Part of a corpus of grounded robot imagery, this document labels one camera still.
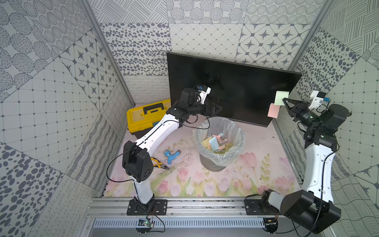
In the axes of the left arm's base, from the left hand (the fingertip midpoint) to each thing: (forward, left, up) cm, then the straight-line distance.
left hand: (215, 102), depth 76 cm
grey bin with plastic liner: (-11, -4, -20) cm, 23 cm away
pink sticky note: (-3, -31, -3) cm, 31 cm away
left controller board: (-51, +34, -34) cm, 70 cm away
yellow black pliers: (-21, +31, -33) cm, 50 cm away
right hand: (-7, -29, +8) cm, 30 cm away
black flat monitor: (+20, -22, -10) cm, 31 cm away
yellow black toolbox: (0, +44, -15) cm, 46 cm away
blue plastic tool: (-16, +26, -32) cm, 44 cm away
